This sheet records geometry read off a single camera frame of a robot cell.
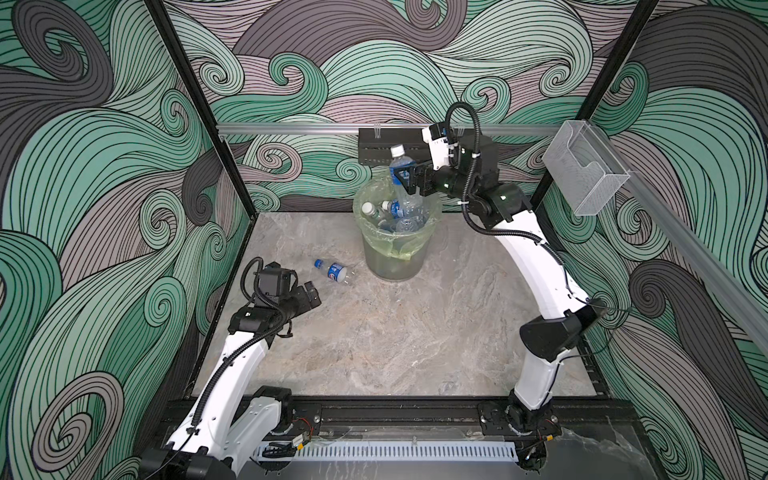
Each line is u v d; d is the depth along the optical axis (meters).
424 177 0.60
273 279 0.59
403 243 0.81
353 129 0.94
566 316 0.44
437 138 0.57
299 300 0.71
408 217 0.80
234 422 0.49
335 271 0.97
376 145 0.91
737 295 0.52
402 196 0.64
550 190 1.12
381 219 0.95
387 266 0.95
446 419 0.74
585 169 0.79
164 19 0.71
